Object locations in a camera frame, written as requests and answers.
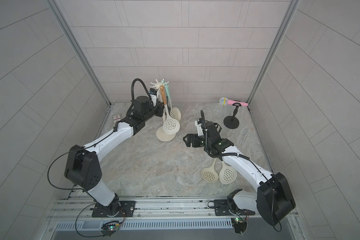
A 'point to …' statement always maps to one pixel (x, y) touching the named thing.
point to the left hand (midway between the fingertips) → (166, 101)
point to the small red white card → (116, 118)
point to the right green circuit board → (240, 224)
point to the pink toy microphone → (224, 101)
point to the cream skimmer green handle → (175, 112)
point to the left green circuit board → (109, 228)
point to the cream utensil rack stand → (160, 133)
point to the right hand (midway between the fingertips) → (189, 138)
